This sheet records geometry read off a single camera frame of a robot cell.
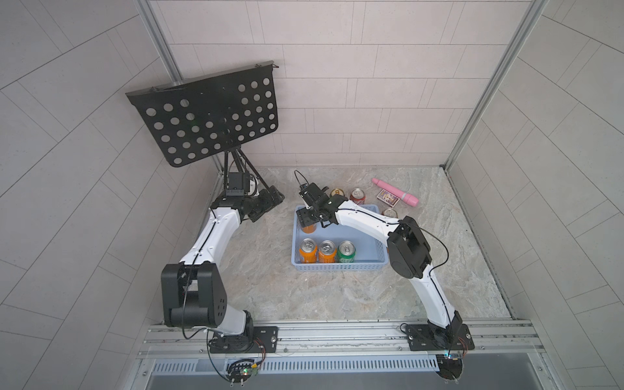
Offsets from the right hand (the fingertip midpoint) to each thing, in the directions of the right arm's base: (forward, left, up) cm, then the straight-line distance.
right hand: (306, 214), depth 94 cm
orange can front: (-19, -7, +4) cm, 21 cm away
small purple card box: (+10, -36, -5) cm, 37 cm away
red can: (-4, -32, +4) cm, 32 cm away
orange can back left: (-5, -1, -3) cm, 6 cm away
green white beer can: (+6, -13, +6) cm, 15 cm away
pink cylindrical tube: (+8, -42, -3) cm, 43 cm away
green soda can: (-19, -14, +4) cm, 24 cm away
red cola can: (+4, -21, +5) cm, 22 cm away
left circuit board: (-48, +19, -5) cm, 51 cm away
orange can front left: (-17, -1, +3) cm, 18 cm away
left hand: (0, +9, +11) cm, 14 cm away
